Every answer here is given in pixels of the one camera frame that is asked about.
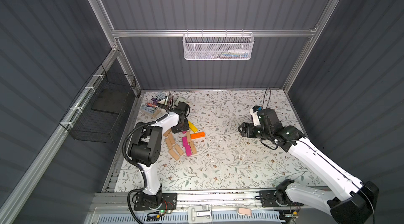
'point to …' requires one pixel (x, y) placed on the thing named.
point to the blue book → (150, 107)
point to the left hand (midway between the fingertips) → (184, 129)
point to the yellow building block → (192, 127)
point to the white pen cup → (168, 101)
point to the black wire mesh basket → (96, 116)
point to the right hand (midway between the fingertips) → (246, 128)
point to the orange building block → (195, 135)
